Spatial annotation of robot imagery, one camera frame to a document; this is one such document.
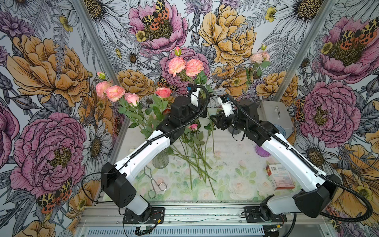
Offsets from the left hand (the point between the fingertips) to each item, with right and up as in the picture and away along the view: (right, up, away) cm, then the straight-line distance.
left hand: (208, 103), depth 71 cm
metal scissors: (-25, -44, +13) cm, 52 cm away
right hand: (+3, -7, +2) cm, 8 cm away
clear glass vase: (-26, -31, +16) cm, 43 cm away
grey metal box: (+47, -3, +28) cm, 55 cm away
